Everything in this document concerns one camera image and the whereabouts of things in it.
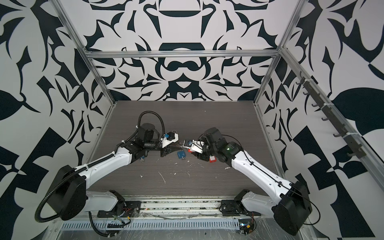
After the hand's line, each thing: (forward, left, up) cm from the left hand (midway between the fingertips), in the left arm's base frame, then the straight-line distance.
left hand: (181, 141), depth 77 cm
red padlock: (-5, -4, -1) cm, 6 cm away
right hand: (-2, -7, -1) cm, 7 cm away
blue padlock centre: (+2, +1, -18) cm, 18 cm away
